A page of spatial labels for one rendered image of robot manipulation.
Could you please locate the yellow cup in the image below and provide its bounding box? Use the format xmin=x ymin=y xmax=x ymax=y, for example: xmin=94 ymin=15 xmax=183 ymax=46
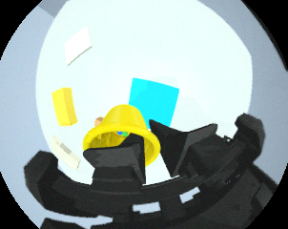
xmin=83 ymin=103 xmax=160 ymax=167

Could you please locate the yellow rectangular block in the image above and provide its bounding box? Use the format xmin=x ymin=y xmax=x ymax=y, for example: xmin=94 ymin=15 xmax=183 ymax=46
xmin=51 ymin=87 xmax=78 ymax=126

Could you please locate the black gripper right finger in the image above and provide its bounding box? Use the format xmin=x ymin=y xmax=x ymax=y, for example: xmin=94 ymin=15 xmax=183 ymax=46
xmin=149 ymin=119 xmax=219 ymax=178

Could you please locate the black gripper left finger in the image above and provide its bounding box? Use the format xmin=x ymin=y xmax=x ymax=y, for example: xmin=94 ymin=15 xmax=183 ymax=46
xmin=83 ymin=133 xmax=147 ymax=184

